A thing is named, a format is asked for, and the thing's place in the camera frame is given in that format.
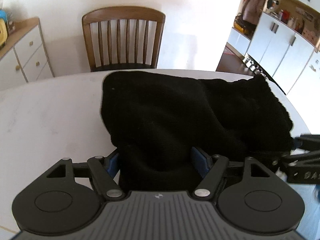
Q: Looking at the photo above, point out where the black garment with rhinestone trim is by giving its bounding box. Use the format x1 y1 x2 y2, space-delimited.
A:
100 71 293 192

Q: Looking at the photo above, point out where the white sideboard cabinet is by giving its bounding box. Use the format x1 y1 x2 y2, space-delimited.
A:
1 17 55 90

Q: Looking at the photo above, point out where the blue gloved hand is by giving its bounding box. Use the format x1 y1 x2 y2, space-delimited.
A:
313 185 320 204

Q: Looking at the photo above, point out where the brown wooden chair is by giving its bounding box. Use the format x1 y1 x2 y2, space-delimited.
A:
82 6 165 72

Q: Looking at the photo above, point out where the yellow toaster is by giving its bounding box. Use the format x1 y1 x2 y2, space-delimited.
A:
0 10 8 46

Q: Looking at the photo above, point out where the white wall cupboard unit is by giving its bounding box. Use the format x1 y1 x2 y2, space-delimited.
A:
227 0 319 94

